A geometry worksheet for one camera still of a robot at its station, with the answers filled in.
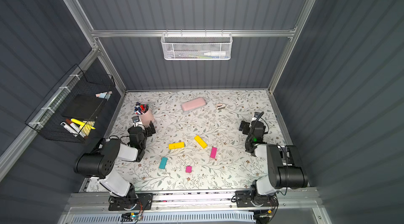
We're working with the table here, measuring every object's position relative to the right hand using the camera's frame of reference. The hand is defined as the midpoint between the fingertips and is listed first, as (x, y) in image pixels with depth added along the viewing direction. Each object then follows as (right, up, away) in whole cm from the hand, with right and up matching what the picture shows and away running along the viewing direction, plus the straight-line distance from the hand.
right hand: (252, 122), depth 93 cm
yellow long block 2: (-31, -12, 0) cm, 33 cm away
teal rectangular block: (-51, -22, -8) cm, 56 cm away
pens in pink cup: (-67, +8, +1) cm, 67 cm away
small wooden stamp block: (-17, +9, +15) cm, 25 cm away
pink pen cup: (-64, +3, +2) cm, 64 cm away
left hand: (-65, -1, 0) cm, 65 cm away
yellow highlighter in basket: (-83, +2, -24) cm, 87 cm away
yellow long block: (-45, -14, -2) cm, 48 cm away
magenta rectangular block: (-23, -17, -3) cm, 29 cm away
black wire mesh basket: (-90, +6, -22) cm, 93 cm away
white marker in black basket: (-86, 0, -26) cm, 90 cm away
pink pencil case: (-36, +11, +16) cm, 41 cm away
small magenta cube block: (-37, -25, -9) cm, 45 cm away
